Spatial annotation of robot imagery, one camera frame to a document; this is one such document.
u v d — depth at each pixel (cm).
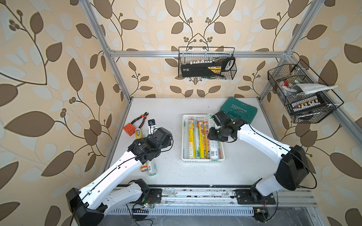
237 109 107
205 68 81
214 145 78
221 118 64
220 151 87
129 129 96
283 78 84
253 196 65
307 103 68
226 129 59
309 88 63
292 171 42
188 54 91
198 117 104
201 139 92
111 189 43
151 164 82
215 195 75
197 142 90
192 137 89
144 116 108
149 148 50
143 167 82
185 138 93
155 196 74
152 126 64
